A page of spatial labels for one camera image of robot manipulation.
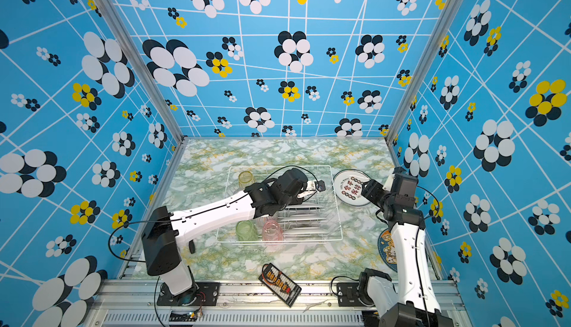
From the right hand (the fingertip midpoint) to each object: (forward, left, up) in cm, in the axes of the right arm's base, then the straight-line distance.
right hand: (372, 188), depth 80 cm
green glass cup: (-13, +46, -8) cm, 48 cm away
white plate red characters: (+12, +4, -17) cm, 21 cm away
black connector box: (-28, +33, -15) cm, 46 cm away
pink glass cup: (-13, +37, -9) cm, 40 cm away
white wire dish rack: (-7, +20, -11) cm, 24 cm away
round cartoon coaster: (-16, -6, -18) cm, 25 cm away
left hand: (+2, +26, +3) cm, 27 cm away
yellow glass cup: (+11, +50, -10) cm, 52 cm away
